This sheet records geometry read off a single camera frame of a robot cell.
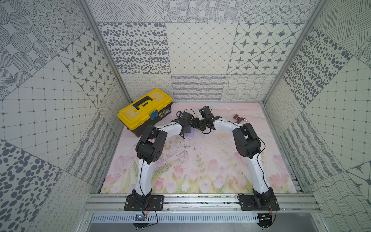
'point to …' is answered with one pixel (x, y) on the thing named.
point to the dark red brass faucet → (239, 119)
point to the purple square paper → (191, 135)
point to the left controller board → (140, 217)
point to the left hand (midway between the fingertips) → (187, 127)
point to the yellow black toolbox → (149, 109)
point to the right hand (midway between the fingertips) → (191, 127)
